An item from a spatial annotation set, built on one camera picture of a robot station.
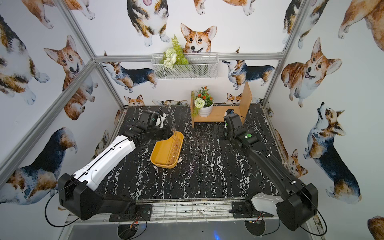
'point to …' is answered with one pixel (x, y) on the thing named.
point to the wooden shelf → (242, 108)
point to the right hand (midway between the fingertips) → (225, 125)
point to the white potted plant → (203, 103)
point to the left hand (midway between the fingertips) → (172, 129)
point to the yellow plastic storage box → (166, 153)
